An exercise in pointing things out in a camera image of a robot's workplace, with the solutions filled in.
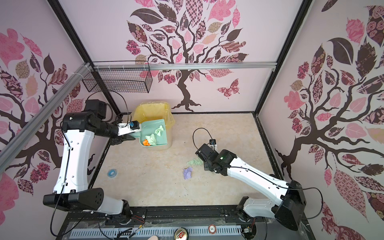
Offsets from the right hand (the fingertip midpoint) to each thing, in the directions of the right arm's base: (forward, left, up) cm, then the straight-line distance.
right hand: (211, 160), depth 78 cm
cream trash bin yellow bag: (+31, +40, +7) cm, 51 cm away
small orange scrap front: (+1, +31, +16) cm, 35 cm away
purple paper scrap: (-1, +13, -13) cm, 19 cm away
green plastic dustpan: (+7, +29, +17) cm, 34 cm away
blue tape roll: (-1, +59, -13) cm, 61 cm away
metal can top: (-31, +15, -3) cm, 35 cm away
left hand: (+5, +39, +17) cm, 43 cm away
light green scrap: (+7, +26, +17) cm, 32 cm away
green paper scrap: (+2, +28, +18) cm, 33 cm away
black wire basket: (+50, +50, +20) cm, 73 cm away
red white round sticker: (-29, +1, -13) cm, 32 cm away
